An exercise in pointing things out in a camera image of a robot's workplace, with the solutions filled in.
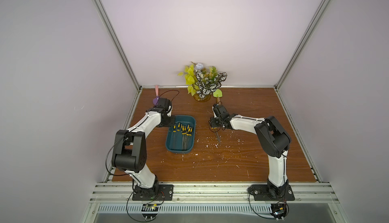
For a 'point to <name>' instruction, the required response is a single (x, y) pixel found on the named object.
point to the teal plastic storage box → (180, 139)
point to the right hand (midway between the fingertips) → (212, 118)
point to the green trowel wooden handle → (218, 94)
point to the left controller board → (150, 211)
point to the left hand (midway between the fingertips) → (172, 121)
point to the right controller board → (278, 210)
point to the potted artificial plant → (201, 82)
